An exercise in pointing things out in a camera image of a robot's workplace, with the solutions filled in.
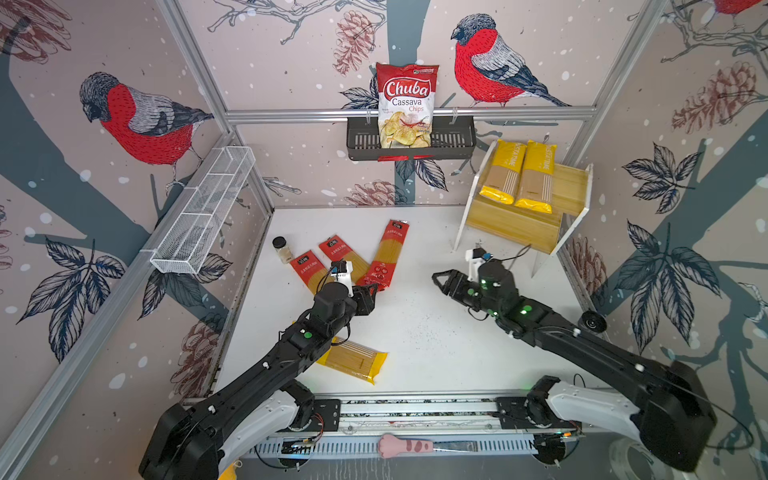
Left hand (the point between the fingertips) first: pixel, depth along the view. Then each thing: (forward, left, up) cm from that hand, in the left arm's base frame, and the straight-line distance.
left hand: (370, 287), depth 78 cm
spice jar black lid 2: (-8, -60, -5) cm, 60 cm away
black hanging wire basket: (+45, -26, +17) cm, 55 cm away
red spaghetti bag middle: (+24, +14, -15) cm, 32 cm away
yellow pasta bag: (+27, -38, +18) cm, 50 cm away
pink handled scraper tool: (-33, -5, -14) cm, 37 cm away
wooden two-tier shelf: (+22, -50, -2) cm, 55 cm away
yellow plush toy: (-38, +30, -13) cm, 50 cm away
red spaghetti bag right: (+14, -2, -14) cm, 20 cm away
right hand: (0, -16, 0) cm, 16 cm away
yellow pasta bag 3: (-14, +5, -16) cm, 21 cm away
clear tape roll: (-37, -56, -14) cm, 69 cm away
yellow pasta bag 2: (+23, -46, +18) cm, 54 cm away
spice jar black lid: (+22, +32, -8) cm, 39 cm away
